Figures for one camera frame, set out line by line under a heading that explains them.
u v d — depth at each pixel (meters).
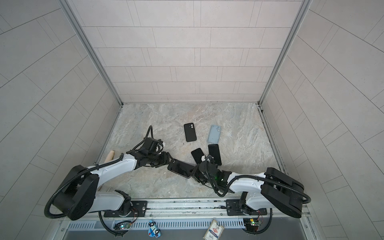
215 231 0.64
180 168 0.89
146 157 0.67
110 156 0.86
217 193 0.61
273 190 0.42
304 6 0.71
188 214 0.71
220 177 0.63
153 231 0.64
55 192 0.42
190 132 1.00
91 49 0.87
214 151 0.92
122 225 0.64
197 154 0.88
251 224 0.68
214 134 1.00
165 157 0.76
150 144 0.68
